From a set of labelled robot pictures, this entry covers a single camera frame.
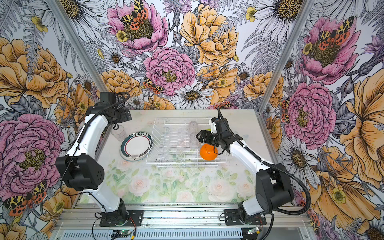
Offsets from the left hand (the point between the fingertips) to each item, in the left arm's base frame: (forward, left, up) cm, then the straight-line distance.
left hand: (121, 122), depth 85 cm
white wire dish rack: (0, -27, -22) cm, 35 cm away
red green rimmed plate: (-3, -3, -21) cm, 21 cm away
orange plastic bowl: (-10, -48, -15) cm, 52 cm away
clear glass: (+2, +7, -14) cm, 16 cm away
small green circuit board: (-49, -6, -23) cm, 55 cm away
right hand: (-9, -45, -7) cm, 46 cm away
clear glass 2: (+6, -40, -12) cm, 42 cm away
